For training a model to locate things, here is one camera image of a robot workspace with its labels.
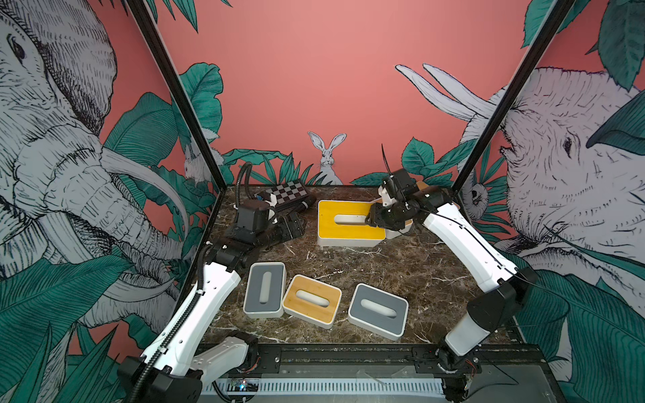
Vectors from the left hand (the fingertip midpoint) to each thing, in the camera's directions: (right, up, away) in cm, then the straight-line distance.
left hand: (298, 220), depth 73 cm
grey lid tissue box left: (-14, -25, +14) cm, 32 cm away
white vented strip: (+8, -47, -2) cm, 48 cm away
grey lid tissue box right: (+26, -31, +11) cm, 42 cm away
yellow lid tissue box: (+13, -1, +3) cm, 13 cm away
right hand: (+22, +1, +5) cm, 22 cm away
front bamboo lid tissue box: (+3, -28, +11) cm, 30 cm away
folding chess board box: (-11, +10, +42) cm, 44 cm away
